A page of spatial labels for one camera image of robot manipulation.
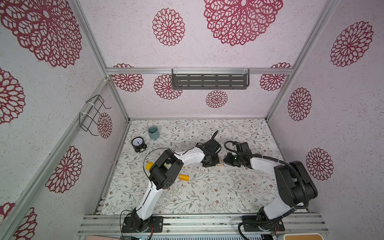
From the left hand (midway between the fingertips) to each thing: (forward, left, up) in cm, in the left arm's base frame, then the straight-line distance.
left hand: (216, 165), depth 95 cm
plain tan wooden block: (-1, -2, +3) cm, 3 cm away
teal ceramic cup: (+23, +42, +6) cm, 48 cm away
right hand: (+3, -5, +4) cm, 7 cm away
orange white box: (-39, -33, +6) cm, 51 cm away
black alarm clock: (+15, +52, +2) cm, 54 cm away
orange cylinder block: (-8, +21, 0) cm, 22 cm away
